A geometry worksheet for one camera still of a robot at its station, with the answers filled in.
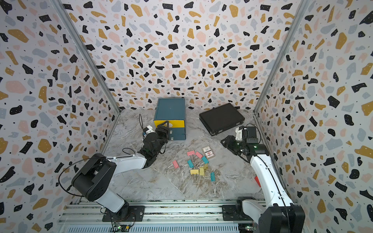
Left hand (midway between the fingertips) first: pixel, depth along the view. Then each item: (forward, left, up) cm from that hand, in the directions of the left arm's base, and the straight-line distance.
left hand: (171, 122), depth 84 cm
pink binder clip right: (-9, -16, -23) cm, 30 cm away
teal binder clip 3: (-25, -24, -21) cm, 40 cm away
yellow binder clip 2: (-18, -20, -20) cm, 34 cm away
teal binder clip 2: (-15, -11, -23) cm, 29 cm away
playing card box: (-7, -22, -22) cm, 32 cm away
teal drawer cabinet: (+11, 0, -1) cm, 11 cm away
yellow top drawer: (+2, 0, -3) cm, 4 cm away
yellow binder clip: (-21, -13, -22) cm, 33 cm away
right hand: (-12, -29, -4) cm, 32 cm away
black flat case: (+19, -34, -17) cm, 42 cm away
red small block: (-26, -50, -22) cm, 60 cm away
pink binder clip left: (-16, -2, -22) cm, 27 cm away
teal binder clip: (-12, -20, -24) cm, 33 cm away
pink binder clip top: (-7, -11, -23) cm, 26 cm away
